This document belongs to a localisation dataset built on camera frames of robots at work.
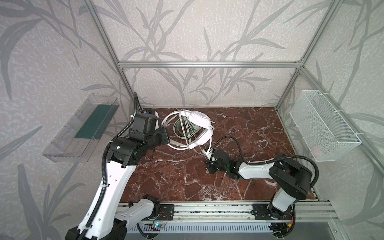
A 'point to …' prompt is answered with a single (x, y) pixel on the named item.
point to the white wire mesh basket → (329, 136)
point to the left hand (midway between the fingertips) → (170, 128)
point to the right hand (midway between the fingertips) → (204, 157)
